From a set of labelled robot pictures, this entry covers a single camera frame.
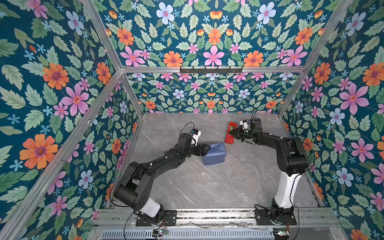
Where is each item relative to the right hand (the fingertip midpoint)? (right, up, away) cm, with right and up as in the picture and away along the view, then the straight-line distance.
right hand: (229, 130), depth 97 cm
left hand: (-14, -7, -12) cm, 20 cm away
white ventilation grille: (-21, -49, -27) cm, 60 cm away
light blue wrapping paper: (-10, -14, -13) cm, 21 cm away
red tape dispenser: (+1, -5, +2) cm, 6 cm away
